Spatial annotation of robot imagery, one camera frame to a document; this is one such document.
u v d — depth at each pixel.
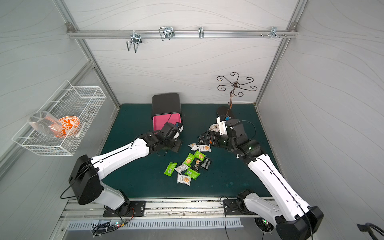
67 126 0.65
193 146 0.93
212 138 0.62
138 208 0.74
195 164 0.86
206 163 0.88
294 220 0.37
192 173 0.84
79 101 0.78
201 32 0.78
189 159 0.89
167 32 0.75
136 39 0.78
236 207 0.73
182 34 0.80
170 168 0.84
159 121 0.90
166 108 1.19
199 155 0.91
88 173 0.42
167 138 0.63
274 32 0.76
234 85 0.88
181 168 0.85
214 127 1.02
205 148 0.94
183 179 0.82
